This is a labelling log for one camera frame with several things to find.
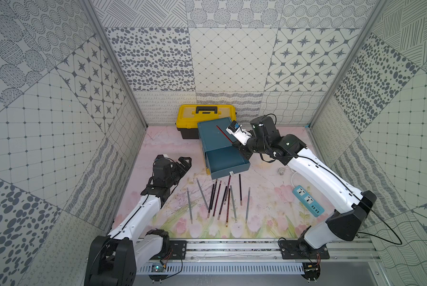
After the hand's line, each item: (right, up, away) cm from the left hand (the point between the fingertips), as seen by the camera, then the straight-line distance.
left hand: (186, 160), depth 84 cm
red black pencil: (+15, -20, +5) cm, 25 cm away
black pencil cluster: (+16, -27, 0) cm, 31 cm away
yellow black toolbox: (-4, +25, +26) cm, 36 cm away
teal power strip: (+60, -20, +2) cm, 63 cm away
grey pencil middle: (+23, -23, +2) cm, 33 cm away
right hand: (+23, +8, -10) cm, 27 cm away
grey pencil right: (+30, -23, +4) cm, 38 cm away
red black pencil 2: (+20, -24, +2) cm, 31 cm away
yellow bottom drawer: (+11, -4, -6) cm, 13 cm away
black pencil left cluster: (+12, -21, +4) cm, 25 cm away
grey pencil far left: (+1, -23, +4) cm, 23 cm away
